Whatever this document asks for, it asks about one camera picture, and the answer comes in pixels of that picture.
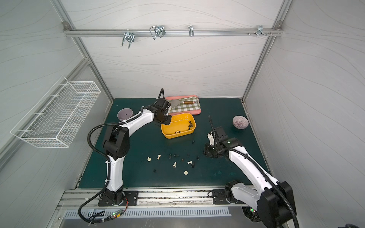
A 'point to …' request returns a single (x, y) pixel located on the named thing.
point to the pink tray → (193, 112)
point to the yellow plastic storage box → (181, 124)
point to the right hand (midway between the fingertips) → (205, 151)
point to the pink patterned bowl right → (240, 122)
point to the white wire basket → (56, 118)
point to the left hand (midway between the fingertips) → (169, 120)
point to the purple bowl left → (124, 113)
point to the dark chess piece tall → (190, 122)
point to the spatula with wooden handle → (175, 103)
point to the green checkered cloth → (185, 104)
